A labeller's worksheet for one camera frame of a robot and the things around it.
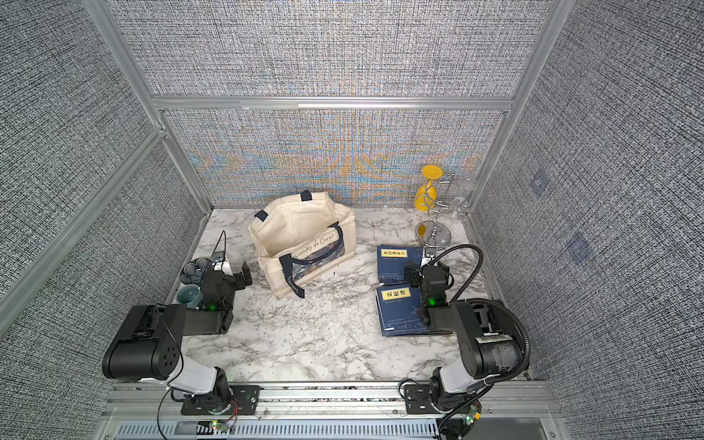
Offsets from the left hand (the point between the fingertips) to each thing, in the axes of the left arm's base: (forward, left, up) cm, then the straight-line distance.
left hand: (234, 262), depth 92 cm
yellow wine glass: (+18, -67, +10) cm, 70 cm away
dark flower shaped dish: (+1, +17, -7) cm, 18 cm away
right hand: (-1, -65, +1) cm, 65 cm away
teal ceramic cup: (-10, +13, -3) cm, 16 cm away
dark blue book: (-1, -53, -1) cm, 53 cm away
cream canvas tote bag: (+10, -21, -2) cm, 23 cm away
